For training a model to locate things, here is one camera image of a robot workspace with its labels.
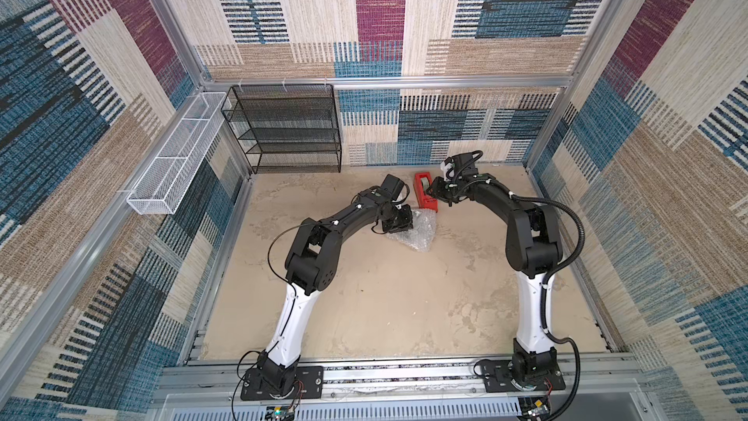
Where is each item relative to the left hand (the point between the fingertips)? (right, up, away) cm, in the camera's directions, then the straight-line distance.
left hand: (416, 226), depth 97 cm
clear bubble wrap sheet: (+2, -2, -3) cm, 4 cm away
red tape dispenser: (+3, +15, +10) cm, 18 cm away
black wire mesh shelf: (-46, +35, +11) cm, 59 cm away
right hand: (+7, +11, +6) cm, 14 cm away
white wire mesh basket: (-64, +13, -26) cm, 70 cm away
